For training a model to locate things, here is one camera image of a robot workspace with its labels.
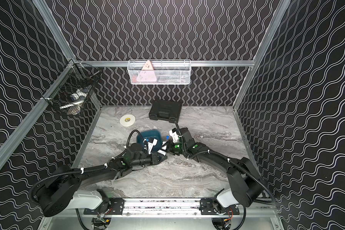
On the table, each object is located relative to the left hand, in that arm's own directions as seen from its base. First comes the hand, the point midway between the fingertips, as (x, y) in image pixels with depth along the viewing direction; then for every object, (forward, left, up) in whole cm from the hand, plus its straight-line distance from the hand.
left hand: (167, 156), depth 76 cm
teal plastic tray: (+21, +12, -11) cm, 27 cm away
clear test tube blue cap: (+11, +1, +1) cm, 11 cm away
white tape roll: (+35, +34, -15) cm, 51 cm away
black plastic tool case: (+43, +3, -11) cm, 45 cm away
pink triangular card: (+45, +16, +20) cm, 52 cm away
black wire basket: (+34, +66, +10) cm, 75 cm away
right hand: (+6, +4, -2) cm, 7 cm away
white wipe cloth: (+2, +3, 0) cm, 4 cm away
